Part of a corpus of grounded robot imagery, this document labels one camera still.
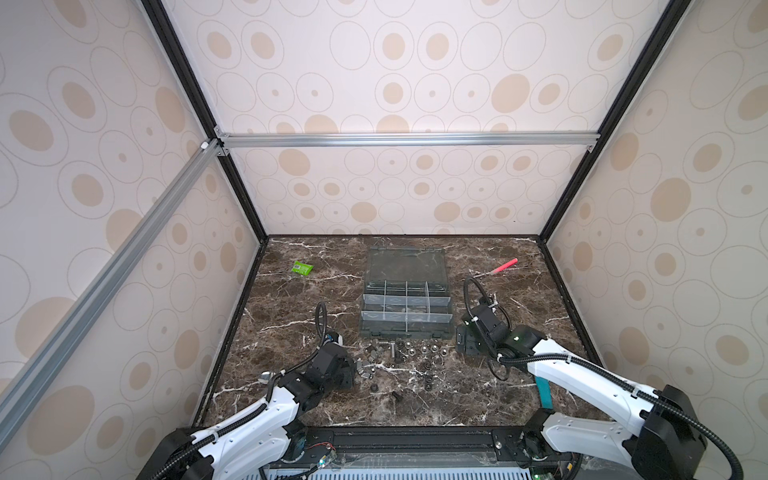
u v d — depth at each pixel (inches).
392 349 35.3
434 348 35.3
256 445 22.2
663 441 15.1
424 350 35.2
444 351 35.1
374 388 32.2
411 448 29.3
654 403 16.5
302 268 43.0
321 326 37.7
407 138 36.6
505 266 43.2
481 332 24.2
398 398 32.0
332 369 26.1
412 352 35.2
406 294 38.3
